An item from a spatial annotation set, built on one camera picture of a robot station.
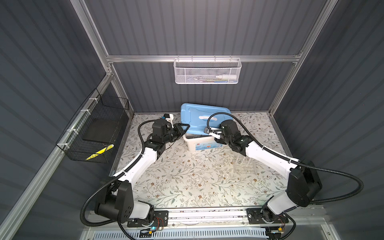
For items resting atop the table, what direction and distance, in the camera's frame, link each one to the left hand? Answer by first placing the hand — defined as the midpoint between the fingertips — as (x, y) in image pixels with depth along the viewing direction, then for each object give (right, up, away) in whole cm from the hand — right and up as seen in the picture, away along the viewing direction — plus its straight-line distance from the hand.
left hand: (189, 126), depth 80 cm
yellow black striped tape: (-38, -11, -15) cm, 42 cm away
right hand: (+18, -1, +6) cm, 19 cm away
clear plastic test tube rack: (+34, -24, +12) cm, 43 cm away
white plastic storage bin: (+4, -9, +9) cm, 14 cm away
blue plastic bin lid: (+4, +7, +8) cm, 12 cm away
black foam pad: (-45, -2, -6) cm, 45 cm away
